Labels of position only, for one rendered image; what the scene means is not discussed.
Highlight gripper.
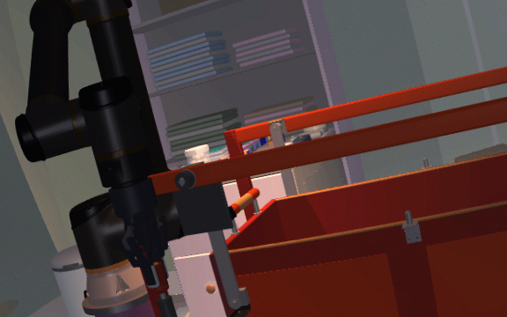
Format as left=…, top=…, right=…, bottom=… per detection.
left=109, top=178, right=170, bottom=288

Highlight dark grey lock block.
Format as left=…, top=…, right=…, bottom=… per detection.
left=173, top=181, right=236, bottom=238

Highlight grey hanger bar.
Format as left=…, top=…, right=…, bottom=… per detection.
left=208, top=230, right=252, bottom=316

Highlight colourful toy blocks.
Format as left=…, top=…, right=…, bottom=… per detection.
left=240, top=135, right=274, bottom=155

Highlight red cradle seat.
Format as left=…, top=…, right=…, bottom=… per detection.
left=209, top=146, right=507, bottom=317

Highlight white drawer cabinet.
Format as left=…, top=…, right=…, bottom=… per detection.
left=167, top=172, right=289, bottom=317

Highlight white round bin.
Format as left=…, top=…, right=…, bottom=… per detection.
left=50, top=245, right=91, bottom=317

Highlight grey round pivot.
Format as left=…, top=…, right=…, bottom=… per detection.
left=173, top=168, right=197, bottom=191

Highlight white jar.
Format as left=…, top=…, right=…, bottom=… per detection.
left=183, top=144, right=211, bottom=166

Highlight green folded cloth stack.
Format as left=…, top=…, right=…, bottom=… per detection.
left=165, top=107, right=243, bottom=156

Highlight tan folded cloth stack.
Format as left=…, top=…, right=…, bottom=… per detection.
left=242, top=95, right=317, bottom=127

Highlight blue folded cloth stack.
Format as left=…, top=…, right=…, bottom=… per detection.
left=146, top=30, right=233, bottom=92

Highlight pink folded cloth stack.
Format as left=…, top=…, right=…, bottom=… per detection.
left=231, top=27, right=304, bottom=70

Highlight pale lilac shelf unit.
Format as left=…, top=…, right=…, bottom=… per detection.
left=128, top=0, right=366, bottom=197

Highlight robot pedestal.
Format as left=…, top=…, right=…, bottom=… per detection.
left=80, top=262, right=158, bottom=317

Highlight orange handled lock pin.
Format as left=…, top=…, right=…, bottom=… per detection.
left=228, top=188, right=261, bottom=217

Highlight orange cradle frame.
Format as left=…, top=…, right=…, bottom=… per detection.
left=145, top=60, right=507, bottom=317

